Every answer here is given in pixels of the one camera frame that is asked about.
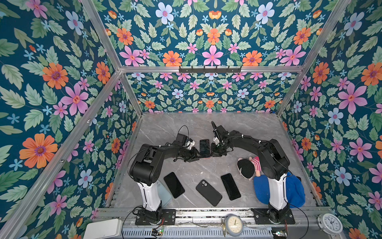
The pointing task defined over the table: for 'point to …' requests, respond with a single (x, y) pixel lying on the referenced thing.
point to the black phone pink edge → (204, 145)
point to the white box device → (104, 229)
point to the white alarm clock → (329, 224)
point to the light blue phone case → (164, 195)
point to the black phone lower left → (174, 184)
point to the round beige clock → (234, 225)
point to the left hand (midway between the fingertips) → (203, 154)
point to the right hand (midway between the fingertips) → (210, 153)
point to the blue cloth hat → (295, 190)
